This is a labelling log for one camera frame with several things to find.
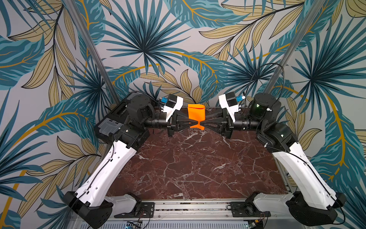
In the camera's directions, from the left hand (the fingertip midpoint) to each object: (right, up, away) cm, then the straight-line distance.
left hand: (194, 124), depth 50 cm
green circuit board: (-29, -51, +22) cm, 63 cm away
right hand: (+2, +1, -1) cm, 3 cm away
